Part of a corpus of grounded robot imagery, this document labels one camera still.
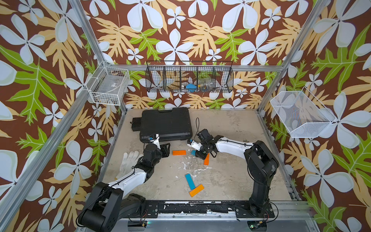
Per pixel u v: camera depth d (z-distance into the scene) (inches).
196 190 31.7
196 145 33.2
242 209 28.0
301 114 31.5
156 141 30.6
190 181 33.2
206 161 35.8
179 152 37.8
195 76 36.9
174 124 40.2
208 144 27.3
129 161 36.0
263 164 19.4
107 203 16.4
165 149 30.3
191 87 36.8
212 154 32.0
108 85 33.9
